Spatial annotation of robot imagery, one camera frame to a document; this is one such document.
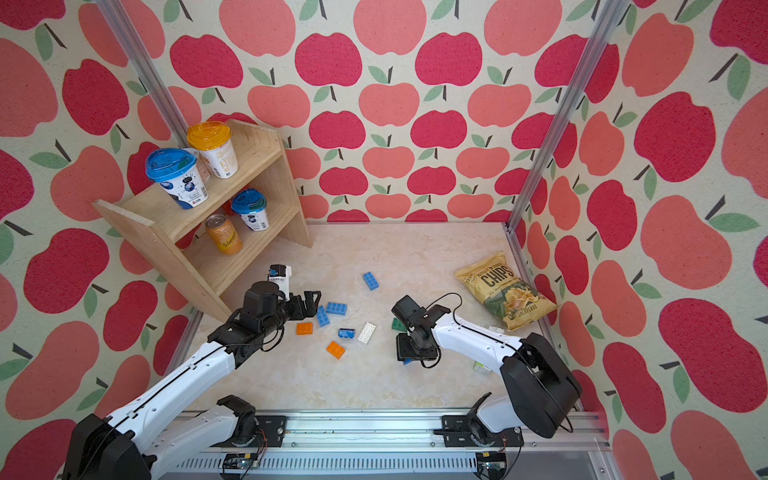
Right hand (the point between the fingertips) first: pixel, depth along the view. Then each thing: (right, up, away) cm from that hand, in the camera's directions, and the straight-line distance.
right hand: (408, 360), depth 85 cm
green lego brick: (-2, +8, +8) cm, 12 cm away
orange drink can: (-49, +36, -7) cm, 62 cm away
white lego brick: (-12, +6, +6) cm, 15 cm away
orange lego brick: (-21, +3, +2) cm, 21 cm away
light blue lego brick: (-11, +21, +17) cm, 29 cm away
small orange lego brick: (-31, +8, +6) cm, 33 cm away
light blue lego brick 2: (-22, +13, +11) cm, 28 cm away
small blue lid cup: (-45, +44, -1) cm, 63 cm away
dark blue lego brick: (-18, +7, +4) cm, 20 cm away
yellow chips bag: (+33, +16, +6) cm, 38 cm away
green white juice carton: (+20, -1, -3) cm, 20 cm away
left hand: (-27, +18, -3) cm, 33 cm away
